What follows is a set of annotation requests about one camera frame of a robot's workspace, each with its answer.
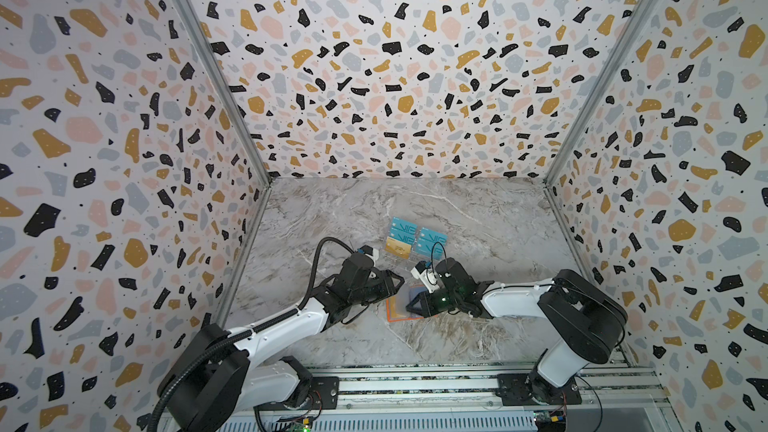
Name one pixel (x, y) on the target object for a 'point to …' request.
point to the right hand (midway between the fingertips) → (407, 305)
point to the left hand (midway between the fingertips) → (407, 279)
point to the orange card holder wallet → (396, 306)
